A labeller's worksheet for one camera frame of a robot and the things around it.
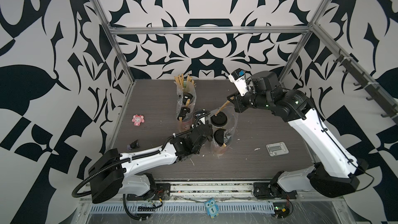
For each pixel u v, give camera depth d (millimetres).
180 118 760
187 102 830
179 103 796
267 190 744
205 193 758
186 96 885
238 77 528
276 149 860
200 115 533
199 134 557
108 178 405
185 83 971
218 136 733
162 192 737
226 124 798
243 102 541
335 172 393
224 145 664
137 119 955
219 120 795
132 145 862
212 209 688
